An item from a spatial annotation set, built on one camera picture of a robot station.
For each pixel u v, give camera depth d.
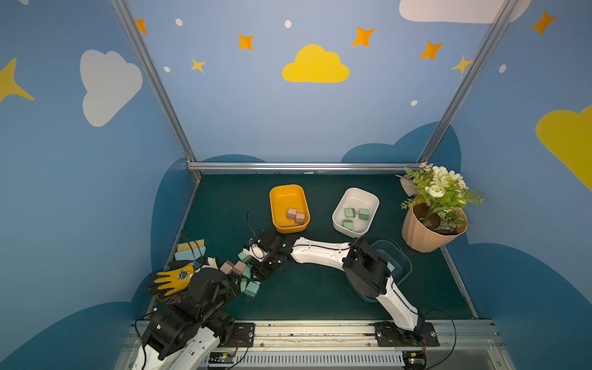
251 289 0.82
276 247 0.72
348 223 1.01
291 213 1.04
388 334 0.75
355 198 1.11
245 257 0.89
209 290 0.48
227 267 0.88
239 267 0.87
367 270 0.54
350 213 1.05
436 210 0.83
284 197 1.09
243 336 0.73
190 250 0.95
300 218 1.01
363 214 1.05
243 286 0.83
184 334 0.44
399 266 0.89
